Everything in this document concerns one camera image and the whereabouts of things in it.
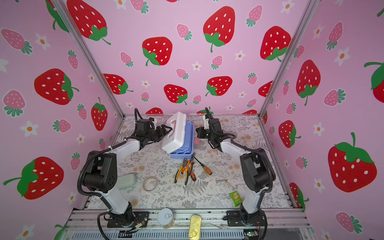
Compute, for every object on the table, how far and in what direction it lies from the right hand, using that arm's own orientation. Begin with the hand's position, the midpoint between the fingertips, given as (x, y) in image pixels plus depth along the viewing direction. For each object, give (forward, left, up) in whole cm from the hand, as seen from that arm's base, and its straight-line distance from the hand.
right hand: (195, 129), depth 91 cm
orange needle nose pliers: (-19, +5, -14) cm, 24 cm away
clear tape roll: (-31, +23, -17) cm, 42 cm away
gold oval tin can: (-50, -6, -12) cm, 51 cm away
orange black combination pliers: (-16, +2, -15) cm, 22 cm away
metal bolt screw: (-24, -18, -17) cm, 34 cm away
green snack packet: (-33, -26, -16) cm, 45 cm away
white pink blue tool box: (-12, +7, +2) cm, 14 cm away
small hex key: (-7, -17, -17) cm, 25 cm away
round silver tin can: (-48, +8, -11) cm, 50 cm away
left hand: (-2, +16, -1) cm, 16 cm away
